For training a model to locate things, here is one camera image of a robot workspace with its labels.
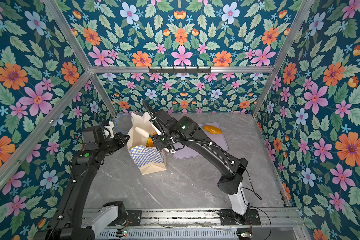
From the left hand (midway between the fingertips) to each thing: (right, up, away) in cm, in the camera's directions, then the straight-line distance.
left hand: (130, 132), depth 72 cm
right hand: (+15, -3, -5) cm, 16 cm away
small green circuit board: (-4, -49, -1) cm, 49 cm away
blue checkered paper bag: (+7, -16, +8) cm, 19 cm away
